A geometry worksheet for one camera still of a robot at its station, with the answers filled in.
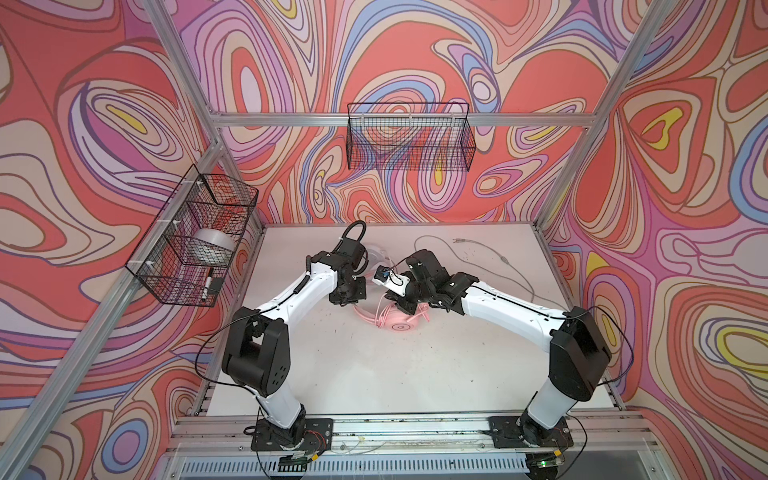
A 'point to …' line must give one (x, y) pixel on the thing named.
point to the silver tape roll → (211, 245)
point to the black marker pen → (207, 285)
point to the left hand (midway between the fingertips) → (360, 295)
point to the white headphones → (377, 257)
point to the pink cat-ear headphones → (392, 317)
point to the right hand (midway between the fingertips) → (393, 296)
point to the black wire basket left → (198, 201)
